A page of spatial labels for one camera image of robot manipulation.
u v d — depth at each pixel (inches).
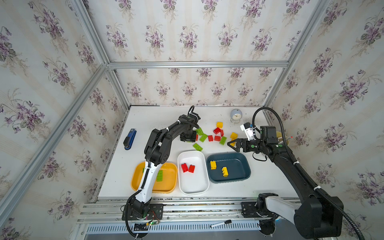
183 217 28.3
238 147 27.2
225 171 33.0
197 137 39.9
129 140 38.4
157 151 22.9
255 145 26.5
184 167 33.9
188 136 34.7
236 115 42.3
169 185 31.9
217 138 40.0
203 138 39.8
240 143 28.2
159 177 32.5
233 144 28.9
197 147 38.4
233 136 39.5
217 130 41.0
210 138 39.8
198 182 32.4
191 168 34.0
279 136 34.5
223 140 39.8
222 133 40.1
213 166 33.9
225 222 27.6
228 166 35.4
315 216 15.2
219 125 42.3
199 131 41.0
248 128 28.2
